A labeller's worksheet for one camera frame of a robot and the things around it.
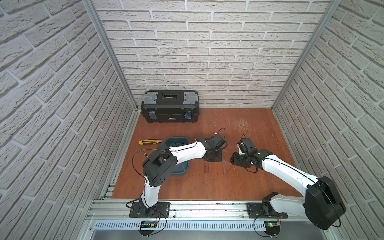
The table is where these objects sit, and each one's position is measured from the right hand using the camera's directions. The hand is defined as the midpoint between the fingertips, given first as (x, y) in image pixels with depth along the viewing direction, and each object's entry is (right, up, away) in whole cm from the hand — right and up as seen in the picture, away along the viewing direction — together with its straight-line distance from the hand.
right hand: (234, 160), depth 86 cm
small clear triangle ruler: (-4, -6, +3) cm, 8 cm away
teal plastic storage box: (-31, -5, +1) cm, 31 cm away
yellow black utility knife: (-54, +9, +12) cm, 56 cm away
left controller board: (-47, -29, -15) cm, 57 cm away
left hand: (-7, +1, +1) cm, 7 cm away
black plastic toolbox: (-40, +33, +11) cm, 53 cm away
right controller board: (+14, -28, -16) cm, 36 cm away
